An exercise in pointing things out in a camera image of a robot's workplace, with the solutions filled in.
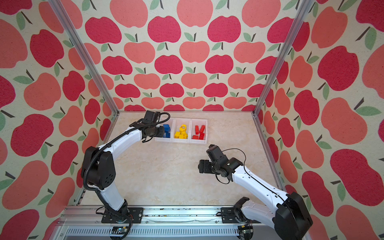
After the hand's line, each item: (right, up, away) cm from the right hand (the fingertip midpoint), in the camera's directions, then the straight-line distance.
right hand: (207, 165), depth 82 cm
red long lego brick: (-1, +17, +25) cm, 30 cm away
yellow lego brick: (-13, +16, +20) cm, 28 cm away
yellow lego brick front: (-16, +18, +25) cm, 34 cm away
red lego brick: (-5, +20, +26) cm, 33 cm away
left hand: (-26, +19, +11) cm, 34 cm away
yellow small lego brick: (-19, +16, +21) cm, 32 cm away
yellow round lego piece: (-16, +21, +26) cm, 37 cm away
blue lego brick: (-26, +16, +22) cm, 37 cm away
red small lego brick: (-7, +14, +22) cm, 27 cm away
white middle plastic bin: (-20, +24, +26) cm, 41 cm away
